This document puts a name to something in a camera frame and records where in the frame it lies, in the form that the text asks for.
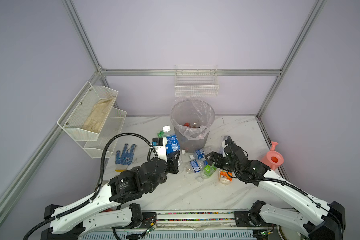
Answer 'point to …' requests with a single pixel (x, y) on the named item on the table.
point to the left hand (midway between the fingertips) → (177, 153)
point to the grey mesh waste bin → (189, 145)
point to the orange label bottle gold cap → (224, 178)
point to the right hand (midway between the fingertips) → (209, 158)
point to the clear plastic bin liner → (193, 118)
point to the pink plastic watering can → (273, 158)
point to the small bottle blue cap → (194, 166)
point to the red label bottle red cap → (187, 124)
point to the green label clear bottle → (208, 171)
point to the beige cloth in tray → (95, 120)
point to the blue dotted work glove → (122, 163)
